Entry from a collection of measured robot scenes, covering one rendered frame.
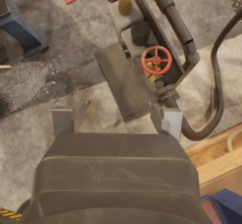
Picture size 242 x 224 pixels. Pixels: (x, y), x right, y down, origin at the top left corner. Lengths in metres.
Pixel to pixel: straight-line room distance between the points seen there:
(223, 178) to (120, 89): 0.63
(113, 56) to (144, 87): 0.24
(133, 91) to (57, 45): 0.51
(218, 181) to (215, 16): 0.89
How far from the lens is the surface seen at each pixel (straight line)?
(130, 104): 0.91
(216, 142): 0.86
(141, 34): 0.46
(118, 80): 0.94
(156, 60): 0.43
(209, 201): 0.49
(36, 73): 1.11
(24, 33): 1.05
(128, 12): 0.53
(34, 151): 1.07
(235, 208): 0.41
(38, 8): 1.30
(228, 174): 0.49
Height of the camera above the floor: 0.91
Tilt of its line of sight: 80 degrees down
